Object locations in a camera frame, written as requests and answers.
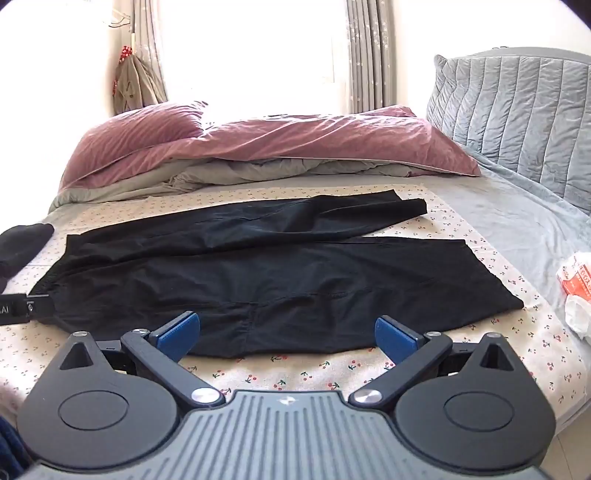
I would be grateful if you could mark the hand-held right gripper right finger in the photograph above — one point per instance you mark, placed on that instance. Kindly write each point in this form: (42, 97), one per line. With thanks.
(395, 339)

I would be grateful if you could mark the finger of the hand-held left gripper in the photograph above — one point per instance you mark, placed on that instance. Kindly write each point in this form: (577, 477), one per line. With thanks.
(27, 309)

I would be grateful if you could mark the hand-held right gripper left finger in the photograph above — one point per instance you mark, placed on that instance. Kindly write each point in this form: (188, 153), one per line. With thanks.
(178, 334)

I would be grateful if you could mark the black pants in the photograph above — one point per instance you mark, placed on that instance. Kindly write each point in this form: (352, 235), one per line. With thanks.
(277, 286)

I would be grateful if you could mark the dark cloth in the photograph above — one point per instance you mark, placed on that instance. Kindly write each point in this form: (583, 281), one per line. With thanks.
(23, 247)

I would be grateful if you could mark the cherry print bed sheet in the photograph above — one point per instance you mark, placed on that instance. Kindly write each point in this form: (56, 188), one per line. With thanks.
(461, 221)

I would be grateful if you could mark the person's dark blue clothing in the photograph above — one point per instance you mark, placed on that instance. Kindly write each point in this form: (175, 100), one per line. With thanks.
(10, 447)

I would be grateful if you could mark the white and orange plastic packet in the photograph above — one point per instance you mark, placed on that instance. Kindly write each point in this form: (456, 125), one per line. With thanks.
(577, 286)

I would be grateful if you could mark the pink and grey duvet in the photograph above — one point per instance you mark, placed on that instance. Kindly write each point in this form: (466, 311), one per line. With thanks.
(286, 138)

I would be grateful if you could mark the hanging beige clothes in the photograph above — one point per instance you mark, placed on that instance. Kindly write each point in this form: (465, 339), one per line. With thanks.
(134, 87)

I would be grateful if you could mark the grey patterned curtain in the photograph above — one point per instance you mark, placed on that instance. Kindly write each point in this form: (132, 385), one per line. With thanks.
(150, 46)
(371, 55)

